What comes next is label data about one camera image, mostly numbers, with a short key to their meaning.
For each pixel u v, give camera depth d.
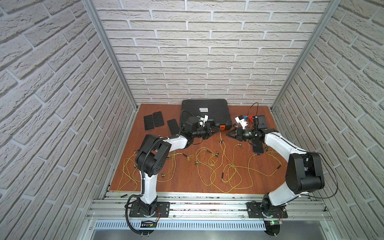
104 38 0.80
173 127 1.09
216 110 1.11
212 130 0.83
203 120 0.86
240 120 0.81
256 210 0.74
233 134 0.81
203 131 0.81
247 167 0.87
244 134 0.77
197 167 0.88
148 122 1.12
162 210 0.74
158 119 1.11
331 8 0.70
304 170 0.49
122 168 0.85
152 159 0.51
